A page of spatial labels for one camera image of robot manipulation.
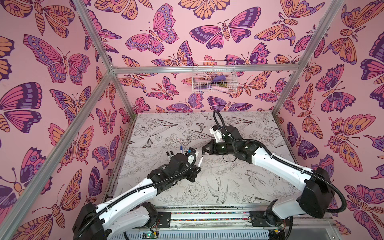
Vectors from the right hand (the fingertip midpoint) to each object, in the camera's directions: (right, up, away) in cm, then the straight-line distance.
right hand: (202, 146), depth 76 cm
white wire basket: (+7, +42, +21) cm, 48 cm away
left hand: (-1, -11, -1) cm, 11 cm away
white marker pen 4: (-1, -7, -1) cm, 8 cm away
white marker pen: (-13, -4, +25) cm, 29 cm away
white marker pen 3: (-22, -7, +23) cm, 33 cm away
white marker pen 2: (-19, -8, +24) cm, 32 cm away
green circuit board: (-26, -42, -4) cm, 50 cm away
